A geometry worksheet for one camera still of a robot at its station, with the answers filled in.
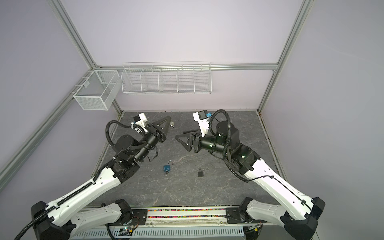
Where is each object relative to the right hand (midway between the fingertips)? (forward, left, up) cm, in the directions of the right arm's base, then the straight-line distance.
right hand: (179, 137), depth 57 cm
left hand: (+6, +3, +3) cm, 7 cm away
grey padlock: (+1, -8, -40) cm, 41 cm away
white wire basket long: (+53, +14, -8) cm, 55 cm away
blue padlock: (+4, +12, -38) cm, 41 cm away
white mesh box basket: (+47, +60, -13) cm, 77 cm away
